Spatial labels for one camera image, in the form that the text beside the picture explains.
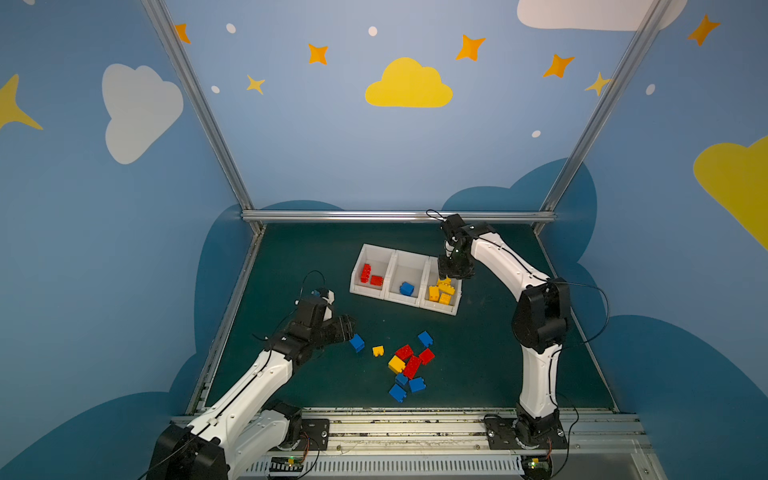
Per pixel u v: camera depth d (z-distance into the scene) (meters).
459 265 0.79
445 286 0.98
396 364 0.84
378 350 0.88
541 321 0.54
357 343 0.88
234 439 0.42
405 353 0.86
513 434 0.74
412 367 0.84
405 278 1.05
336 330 0.73
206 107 0.86
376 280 1.04
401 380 0.81
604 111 0.86
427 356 0.86
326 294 0.78
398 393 0.80
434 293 0.99
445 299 0.96
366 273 1.05
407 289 1.01
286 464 0.73
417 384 0.82
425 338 0.91
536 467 0.73
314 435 0.74
